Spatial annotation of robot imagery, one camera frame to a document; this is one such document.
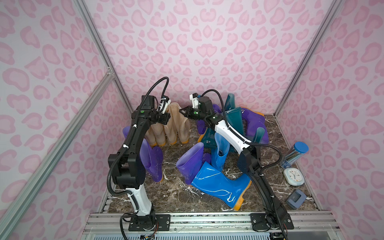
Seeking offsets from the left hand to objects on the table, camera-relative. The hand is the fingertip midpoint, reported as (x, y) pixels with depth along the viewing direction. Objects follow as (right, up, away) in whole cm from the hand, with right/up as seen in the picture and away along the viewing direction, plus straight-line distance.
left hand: (169, 114), depth 88 cm
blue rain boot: (+33, -40, -11) cm, 54 cm away
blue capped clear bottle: (+68, -20, -10) cm, 72 cm away
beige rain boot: (-1, -9, +6) cm, 11 cm away
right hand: (+6, +2, -1) cm, 7 cm away
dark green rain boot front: (+38, -4, -2) cm, 38 cm away
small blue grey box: (+68, -46, -10) cm, 82 cm away
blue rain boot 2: (+26, -20, -19) cm, 38 cm away
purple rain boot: (+13, -24, -20) cm, 34 cm away
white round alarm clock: (+72, -36, -2) cm, 80 cm away
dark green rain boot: (+38, +8, +10) cm, 40 cm away
